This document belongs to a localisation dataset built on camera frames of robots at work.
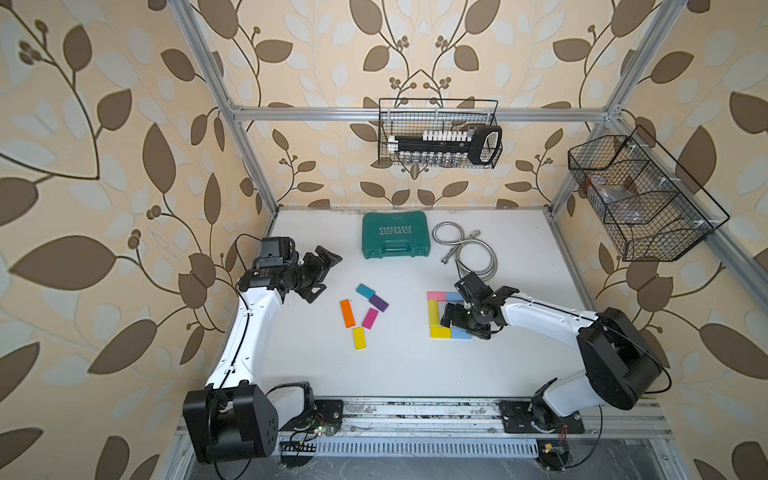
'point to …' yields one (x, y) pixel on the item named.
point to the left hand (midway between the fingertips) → (330, 265)
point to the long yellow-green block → (433, 313)
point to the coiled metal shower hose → (473, 255)
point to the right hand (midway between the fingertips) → (453, 326)
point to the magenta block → (370, 318)
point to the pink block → (437, 296)
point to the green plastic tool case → (388, 234)
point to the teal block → (365, 291)
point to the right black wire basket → (656, 211)
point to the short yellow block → (438, 332)
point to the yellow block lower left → (359, 338)
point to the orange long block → (348, 313)
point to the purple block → (378, 303)
